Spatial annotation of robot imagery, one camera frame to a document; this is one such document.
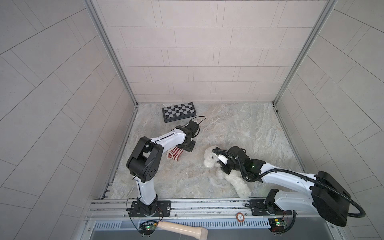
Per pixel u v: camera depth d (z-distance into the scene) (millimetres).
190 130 706
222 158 703
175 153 881
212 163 775
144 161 472
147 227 652
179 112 1071
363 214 376
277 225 678
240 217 693
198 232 623
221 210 711
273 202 609
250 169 598
